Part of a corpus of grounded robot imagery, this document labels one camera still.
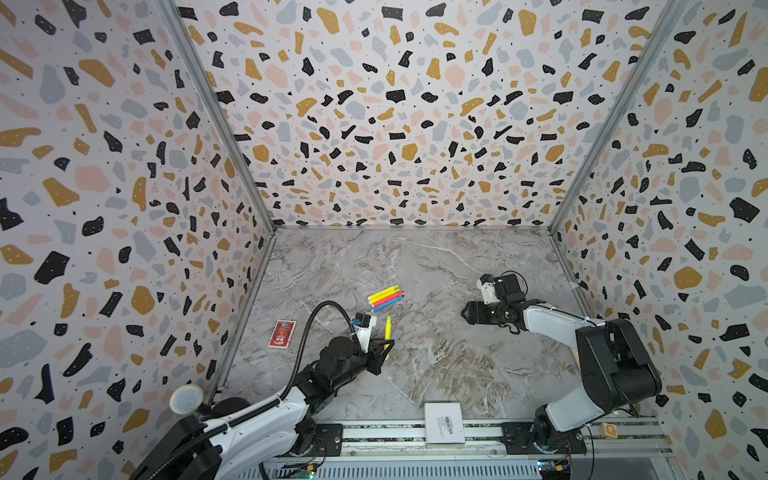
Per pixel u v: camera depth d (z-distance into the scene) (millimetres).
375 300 1003
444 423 724
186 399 549
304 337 595
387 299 1003
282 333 900
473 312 857
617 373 461
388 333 794
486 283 875
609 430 753
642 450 745
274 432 525
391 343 796
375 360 713
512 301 747
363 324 712
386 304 989
